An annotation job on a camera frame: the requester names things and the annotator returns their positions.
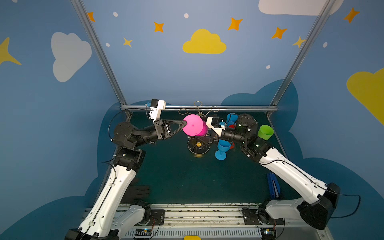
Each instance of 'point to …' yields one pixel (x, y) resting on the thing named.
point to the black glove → (136, 192)
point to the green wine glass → (265, 132)
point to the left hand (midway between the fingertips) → (185, 123)
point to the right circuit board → (268, 233)
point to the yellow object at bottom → (192, 237)
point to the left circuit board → (143, 232)
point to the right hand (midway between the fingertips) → (200, 123)
